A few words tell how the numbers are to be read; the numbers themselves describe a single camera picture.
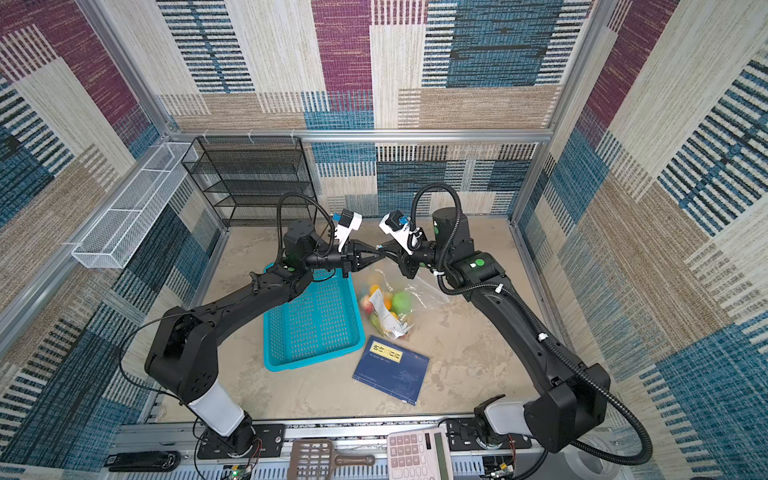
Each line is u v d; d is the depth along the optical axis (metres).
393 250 0.66
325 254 0.67
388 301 0.86
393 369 0.83
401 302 0.89
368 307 0.88
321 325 0.94
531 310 0.46
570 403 0.38
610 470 0.67
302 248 0.66
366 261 0.71
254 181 1.10
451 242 0.53
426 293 0.74
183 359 0.45
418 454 0.70
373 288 0.92
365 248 0.70
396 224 0.58
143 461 0.67
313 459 0.72
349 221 0.66
